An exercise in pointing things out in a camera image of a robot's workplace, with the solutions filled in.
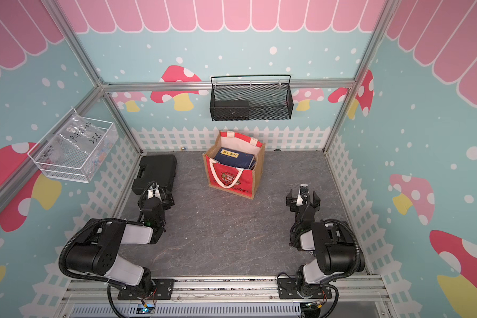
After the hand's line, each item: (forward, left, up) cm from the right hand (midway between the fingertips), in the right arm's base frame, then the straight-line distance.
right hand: (303, 190), depth 89 cm
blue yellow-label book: (+16, +31, +4) cm, 35 cm away
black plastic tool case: (+19, +73, -6) cm, 76 cm away
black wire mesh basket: (+37, +23, +25) cm, 50 cm away
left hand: (+1, +67, -3) cm, 68 cm away
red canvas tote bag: (+7, +33, 0) cm, 33 cm away
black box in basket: (+27, +31, +25) cm, 48 cm away
